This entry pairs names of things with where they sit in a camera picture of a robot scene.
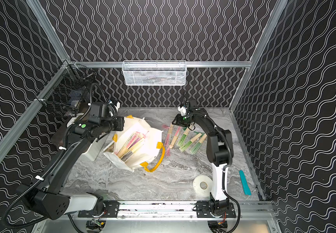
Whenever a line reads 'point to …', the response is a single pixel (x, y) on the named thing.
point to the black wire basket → (65, 91)
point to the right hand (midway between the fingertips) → (175, 122)
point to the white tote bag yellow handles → (150, 155)
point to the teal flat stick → (246, 188)
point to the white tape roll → (202, 186)
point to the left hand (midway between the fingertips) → (123, 117)
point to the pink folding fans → (131, 145)
